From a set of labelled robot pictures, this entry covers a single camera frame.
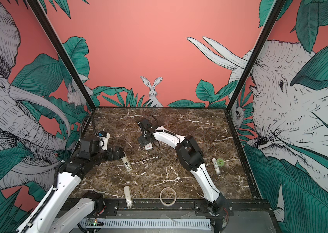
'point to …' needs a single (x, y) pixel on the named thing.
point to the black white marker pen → (127, 165)
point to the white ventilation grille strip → (189, 224)
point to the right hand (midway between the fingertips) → (144, 138)
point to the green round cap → (220, 162)
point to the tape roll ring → (161, 200)
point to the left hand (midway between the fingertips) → (116, 148)
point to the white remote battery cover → (128, 196)
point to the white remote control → (148, 146)
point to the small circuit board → (94, 222)
